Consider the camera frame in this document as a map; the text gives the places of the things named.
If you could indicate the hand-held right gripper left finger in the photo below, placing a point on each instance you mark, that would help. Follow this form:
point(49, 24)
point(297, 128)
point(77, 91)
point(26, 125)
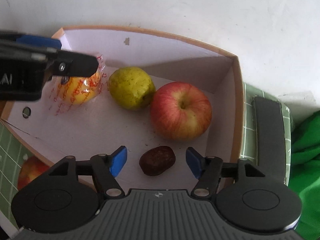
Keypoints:
point(118, 161)

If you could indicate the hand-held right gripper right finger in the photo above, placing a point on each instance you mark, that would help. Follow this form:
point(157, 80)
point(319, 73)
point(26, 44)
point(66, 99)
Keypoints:
point(195, 162)

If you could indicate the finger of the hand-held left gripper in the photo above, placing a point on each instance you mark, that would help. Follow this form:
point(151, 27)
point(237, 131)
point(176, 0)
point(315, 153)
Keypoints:
point(77, 65)
point(37, 41)

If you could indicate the plastic-wrapped orange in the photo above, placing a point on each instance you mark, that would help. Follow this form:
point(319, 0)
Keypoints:
point(80, 93)

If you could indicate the dark brown date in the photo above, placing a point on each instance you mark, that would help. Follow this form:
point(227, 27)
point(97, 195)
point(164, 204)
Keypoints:
point(157, 160)

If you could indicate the cardboard box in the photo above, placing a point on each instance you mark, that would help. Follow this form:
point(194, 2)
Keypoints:
point(100, 122)

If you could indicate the red apple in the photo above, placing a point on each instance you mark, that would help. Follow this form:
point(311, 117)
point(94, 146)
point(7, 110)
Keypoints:
point(30, 173)
point(180, 115)

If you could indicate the green pear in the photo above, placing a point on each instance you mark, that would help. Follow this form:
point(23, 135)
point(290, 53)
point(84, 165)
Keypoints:
point(130, 87)

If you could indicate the green checkered tablecloth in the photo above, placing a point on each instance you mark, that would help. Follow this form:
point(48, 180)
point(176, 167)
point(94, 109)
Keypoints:
point(11, 152)

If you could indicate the black smartphone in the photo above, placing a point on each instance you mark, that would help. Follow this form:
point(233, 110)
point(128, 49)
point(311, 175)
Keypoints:
point(270, 135)

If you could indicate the green cloth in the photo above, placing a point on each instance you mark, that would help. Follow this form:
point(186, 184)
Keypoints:
point(307, 155)

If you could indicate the clear plastic sheet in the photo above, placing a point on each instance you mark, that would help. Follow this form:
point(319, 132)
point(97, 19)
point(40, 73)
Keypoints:
point(300, 97)

